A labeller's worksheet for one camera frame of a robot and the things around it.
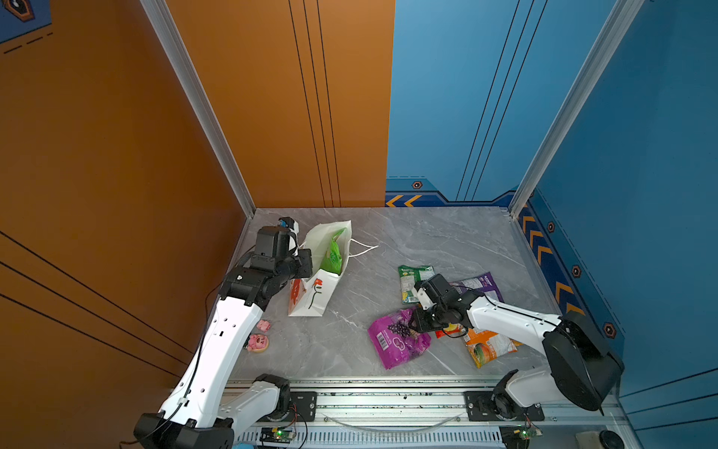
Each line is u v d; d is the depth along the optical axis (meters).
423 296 0.72
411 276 0.96
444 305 0.74
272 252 0.52
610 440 0.61
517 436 0.70
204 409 0.37
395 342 0.77
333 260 0.81
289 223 0.64
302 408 0.74
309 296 0.83
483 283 0.94
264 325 0.86
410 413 0.73
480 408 0.72
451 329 0.85
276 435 0.71
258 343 0.81
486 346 0.81
